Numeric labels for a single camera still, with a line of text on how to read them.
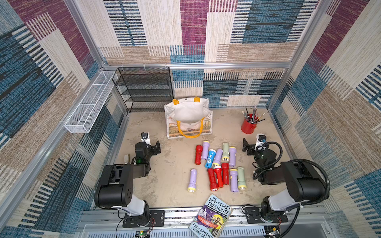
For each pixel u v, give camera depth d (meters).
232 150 0.94
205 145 0.97
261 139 0.76
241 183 0.81
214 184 0.81
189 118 1.08
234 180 0.82
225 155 0.91
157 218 0.73
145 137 0.81
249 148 0.81
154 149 0.85
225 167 0.87
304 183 0.45
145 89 1.08
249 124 1.02
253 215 0.73
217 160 0.90
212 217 0.71
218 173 0.85
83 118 0.71
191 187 0.80
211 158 0.90
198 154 0.94
